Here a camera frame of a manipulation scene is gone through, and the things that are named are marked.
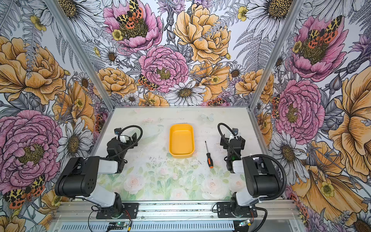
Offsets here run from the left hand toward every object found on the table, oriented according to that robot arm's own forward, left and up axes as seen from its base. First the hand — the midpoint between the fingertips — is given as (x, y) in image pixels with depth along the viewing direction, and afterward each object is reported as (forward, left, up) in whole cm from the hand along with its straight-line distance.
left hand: (129, 137), depth 94 cm
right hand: (-2, -65, 0) cm, 65 cm away
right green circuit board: (-45, -64, -8) cm, 79 cm away
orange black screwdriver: (-15, -51, -5) cm, 53 cm away
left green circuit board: (-45, -3, -8) cm, 46 cm away
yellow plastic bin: (0, -33, -5) cm, 34 cm away
